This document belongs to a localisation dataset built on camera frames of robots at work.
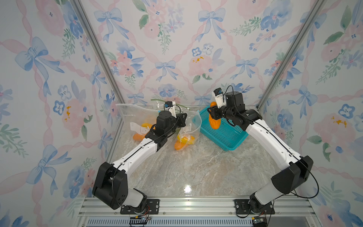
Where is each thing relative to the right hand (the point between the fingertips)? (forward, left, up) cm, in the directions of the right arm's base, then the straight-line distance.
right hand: (213, 106), depth 78 cm
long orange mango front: (-9, -1, -5) cm, 11 cm away
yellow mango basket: (-14, +13, -14) cm, 23 cm away
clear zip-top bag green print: (+5, +19, -8) cm, 21 cm away
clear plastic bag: (-13, +13, -8) cm, 21 cm away
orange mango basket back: (-13, +20, -22) cm, 32 cm away
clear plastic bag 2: (-2, +47, -13) cm, 48 cm away
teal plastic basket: (0, -15, -31) cm, 34 cm away
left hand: (-4, +14, -2) cm, 14 cm away
